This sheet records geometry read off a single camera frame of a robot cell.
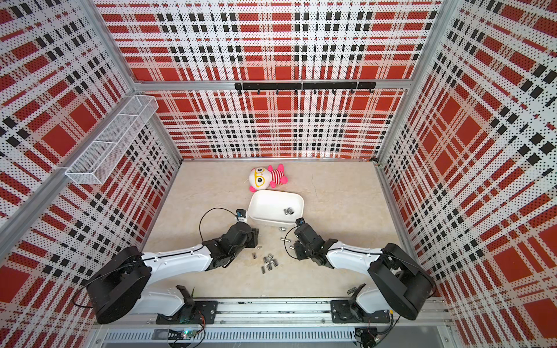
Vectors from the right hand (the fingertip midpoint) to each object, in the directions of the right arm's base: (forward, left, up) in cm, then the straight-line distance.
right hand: (303, 244), depth 89 cm
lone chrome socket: (-5, +20, 0) cm, 20 cm away
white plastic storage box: (+17, +13, +1) cm, 21 cm away
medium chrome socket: (+15, +7, 0) cm, 17 cm away
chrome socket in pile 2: (-8, +11, 0) cm, 14 cm away
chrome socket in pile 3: (-7, +14, 0) cm, 16 cm away
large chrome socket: (+16, +6, +1) cm, 17 cm away
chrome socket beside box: (+7, +9, +1) cm, 11 cm away
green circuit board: (-31, +39, +1) cm, 50 cm away
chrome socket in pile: (-10, +16, -1) cm, 19 cm away
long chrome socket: (+3, +8, -1) cm, 8 cm away
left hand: (+5, +19, +4) cm, 20 cm away
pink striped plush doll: (+31, +20, +6) cm, 37 cm away
